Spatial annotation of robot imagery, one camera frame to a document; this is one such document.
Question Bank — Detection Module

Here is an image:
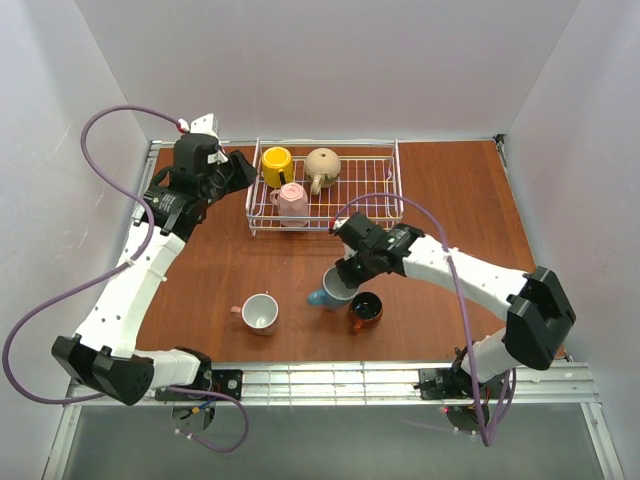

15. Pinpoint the grey mug blue handle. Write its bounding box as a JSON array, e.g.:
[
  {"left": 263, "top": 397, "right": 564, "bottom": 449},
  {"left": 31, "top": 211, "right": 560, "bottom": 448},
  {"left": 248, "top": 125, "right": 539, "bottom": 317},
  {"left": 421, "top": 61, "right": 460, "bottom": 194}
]
[{"left": 307, "top": 267, "right": 359, "bottom": 310}]

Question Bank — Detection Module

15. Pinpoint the yellow cup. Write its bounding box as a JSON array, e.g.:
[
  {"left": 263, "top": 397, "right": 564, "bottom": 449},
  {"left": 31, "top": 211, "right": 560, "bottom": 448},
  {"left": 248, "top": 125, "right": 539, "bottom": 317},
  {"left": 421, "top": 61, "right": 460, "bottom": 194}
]
[{"left": 261, "top": 146, "right": 295, "bottom": 189}]

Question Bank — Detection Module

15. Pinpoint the pale pink tall mug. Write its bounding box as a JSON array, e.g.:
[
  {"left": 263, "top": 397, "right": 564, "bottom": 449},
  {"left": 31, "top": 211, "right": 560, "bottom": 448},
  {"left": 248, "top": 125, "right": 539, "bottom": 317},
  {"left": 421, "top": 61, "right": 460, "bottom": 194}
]
[{"left": 269, "top": 182, "right": 310, "bottom": 227}]

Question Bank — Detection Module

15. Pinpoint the beige round ceramic mug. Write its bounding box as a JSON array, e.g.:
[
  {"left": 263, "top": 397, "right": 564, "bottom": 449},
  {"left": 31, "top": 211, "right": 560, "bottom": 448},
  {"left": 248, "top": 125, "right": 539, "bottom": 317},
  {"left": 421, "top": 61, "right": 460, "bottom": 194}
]
[{"left": 304, "top": 148, "right": 341, "bottom": 195}]

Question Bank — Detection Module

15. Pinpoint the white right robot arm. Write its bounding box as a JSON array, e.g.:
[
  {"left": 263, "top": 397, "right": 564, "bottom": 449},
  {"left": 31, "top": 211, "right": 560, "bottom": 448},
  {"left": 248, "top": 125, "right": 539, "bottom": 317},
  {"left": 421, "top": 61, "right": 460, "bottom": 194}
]
[{"left": 330, "top": 214, "right": 576, "bottom": 395}]

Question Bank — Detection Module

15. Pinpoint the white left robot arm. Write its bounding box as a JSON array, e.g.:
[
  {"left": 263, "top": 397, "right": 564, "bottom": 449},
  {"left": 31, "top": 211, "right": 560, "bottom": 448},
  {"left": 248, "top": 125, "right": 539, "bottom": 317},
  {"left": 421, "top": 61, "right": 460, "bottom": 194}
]
[{"left": 51, "top": 150, "right": 257, "bottom": 406}]

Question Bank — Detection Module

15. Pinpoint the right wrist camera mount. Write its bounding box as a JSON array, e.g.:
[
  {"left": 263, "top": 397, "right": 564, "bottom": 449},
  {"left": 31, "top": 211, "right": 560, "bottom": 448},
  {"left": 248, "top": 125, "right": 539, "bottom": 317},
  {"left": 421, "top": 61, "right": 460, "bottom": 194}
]
[{"left": 329, "top": 212, "right": 387, "bottom": 260}]

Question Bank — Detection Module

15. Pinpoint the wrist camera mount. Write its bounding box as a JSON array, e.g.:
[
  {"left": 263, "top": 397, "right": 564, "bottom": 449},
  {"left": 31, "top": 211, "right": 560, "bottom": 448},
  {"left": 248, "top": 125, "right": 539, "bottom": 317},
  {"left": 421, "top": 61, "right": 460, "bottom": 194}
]
[
  {"left": 173, "top": 113, "right": 229, "bottom": 176},
  {"left": 329, "top": 212, "right": 387, "bottom": 260}
]

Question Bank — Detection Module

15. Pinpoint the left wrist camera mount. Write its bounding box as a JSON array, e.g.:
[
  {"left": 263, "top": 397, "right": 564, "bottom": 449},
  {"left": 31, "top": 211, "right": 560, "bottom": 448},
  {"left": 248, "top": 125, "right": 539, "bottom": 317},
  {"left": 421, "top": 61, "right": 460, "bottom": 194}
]
[{"left": 173, "top": 113, "right": 229, "bottom": 176}]

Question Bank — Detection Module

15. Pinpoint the black mug orange handle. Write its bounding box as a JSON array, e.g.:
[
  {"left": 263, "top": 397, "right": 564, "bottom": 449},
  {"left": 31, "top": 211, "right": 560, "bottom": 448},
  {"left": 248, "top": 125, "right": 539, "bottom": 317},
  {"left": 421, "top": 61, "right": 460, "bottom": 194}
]
[{"left": 348, "top": 292, "right": 383, "bottom": 335}]

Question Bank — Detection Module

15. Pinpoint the white wire dish rack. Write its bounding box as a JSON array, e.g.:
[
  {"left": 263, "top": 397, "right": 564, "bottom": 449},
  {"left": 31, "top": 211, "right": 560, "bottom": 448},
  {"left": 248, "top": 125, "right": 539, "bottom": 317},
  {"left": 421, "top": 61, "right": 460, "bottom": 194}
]
[{"left": 245, "top": 139, "right": 404, "bottom": 234}]

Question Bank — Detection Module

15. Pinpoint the aluminium left frame rail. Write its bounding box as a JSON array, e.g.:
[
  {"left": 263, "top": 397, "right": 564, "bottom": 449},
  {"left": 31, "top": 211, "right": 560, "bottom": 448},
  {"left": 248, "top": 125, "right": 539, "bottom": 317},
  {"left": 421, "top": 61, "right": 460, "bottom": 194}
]
[{"left": 82, "top": 140, "right": 162, "bottom": 366}]

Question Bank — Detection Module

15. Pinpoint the white mug pink handle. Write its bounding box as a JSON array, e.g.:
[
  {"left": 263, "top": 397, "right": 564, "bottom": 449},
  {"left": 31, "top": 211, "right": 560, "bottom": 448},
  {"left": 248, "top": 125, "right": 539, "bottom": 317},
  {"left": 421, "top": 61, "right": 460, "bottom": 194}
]
[{"left": 230, "top": 293, "right": 279, "bottom": 336}]

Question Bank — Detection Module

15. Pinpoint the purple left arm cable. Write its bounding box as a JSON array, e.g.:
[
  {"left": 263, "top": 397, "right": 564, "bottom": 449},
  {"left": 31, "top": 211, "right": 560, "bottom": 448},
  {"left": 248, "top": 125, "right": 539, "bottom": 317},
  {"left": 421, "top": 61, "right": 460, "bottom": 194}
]
[{"left": 1, "top": 105, "right": 250, "bottom": 454}]

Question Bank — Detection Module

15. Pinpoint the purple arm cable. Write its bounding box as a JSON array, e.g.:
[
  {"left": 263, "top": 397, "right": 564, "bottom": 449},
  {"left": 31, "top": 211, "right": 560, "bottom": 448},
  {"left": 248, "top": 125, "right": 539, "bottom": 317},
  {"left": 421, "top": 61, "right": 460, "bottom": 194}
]
[
  {"left": 1, "top": 105, "right": 250, "bottom": 454},
  {"left": 329, "top": 193, "right": 517, "bottom": 448}
]

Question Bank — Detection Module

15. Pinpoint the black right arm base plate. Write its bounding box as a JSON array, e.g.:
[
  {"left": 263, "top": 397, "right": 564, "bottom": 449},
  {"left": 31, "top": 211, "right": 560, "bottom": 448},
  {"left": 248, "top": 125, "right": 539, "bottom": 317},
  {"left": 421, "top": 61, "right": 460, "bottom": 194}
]
[{"left": 413, "top": 368, "right": 504, "bottom": 400}]

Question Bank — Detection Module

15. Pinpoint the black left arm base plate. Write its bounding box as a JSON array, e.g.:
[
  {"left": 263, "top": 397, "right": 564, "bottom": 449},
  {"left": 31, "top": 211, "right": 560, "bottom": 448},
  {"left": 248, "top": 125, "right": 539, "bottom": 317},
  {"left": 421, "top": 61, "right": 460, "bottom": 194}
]
[{"left": 154, "top": 369, "right": 244, "bottom": 402}]

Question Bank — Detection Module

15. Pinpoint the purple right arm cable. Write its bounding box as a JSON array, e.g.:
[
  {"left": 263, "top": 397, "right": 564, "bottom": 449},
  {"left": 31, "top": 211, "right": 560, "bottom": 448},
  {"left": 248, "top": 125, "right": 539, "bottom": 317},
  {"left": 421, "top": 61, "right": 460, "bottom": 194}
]
[{"left": 329, "top": 193, "right": 517, "bottom": 448}]

